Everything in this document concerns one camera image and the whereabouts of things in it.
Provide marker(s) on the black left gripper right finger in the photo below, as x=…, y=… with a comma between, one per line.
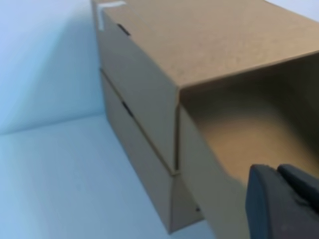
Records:
x=304, y=184

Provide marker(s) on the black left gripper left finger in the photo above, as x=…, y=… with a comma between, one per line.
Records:
x=274, y=210

